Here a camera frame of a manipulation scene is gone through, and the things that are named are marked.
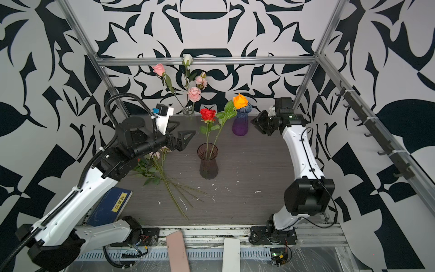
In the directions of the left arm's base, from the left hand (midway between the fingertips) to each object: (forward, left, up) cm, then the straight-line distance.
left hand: (186, 122), depth 61 cm
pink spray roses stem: (+27, -1, -8) cm, 28 cm away
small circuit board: (-37, -35, -42) cm, 67 cm away
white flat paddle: (-37, -15, -36) cm, 53 cm away
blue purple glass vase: (+26, -26, -33) cm, 49 cm away
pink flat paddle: (-36, +6, -38) cm, 52 cm away
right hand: (+12, -28, -13) cm, 33 cm away
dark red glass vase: (+2, -7, -24) cm, 25 cm away
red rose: (+12, -7, -9) cm, 16 cm away
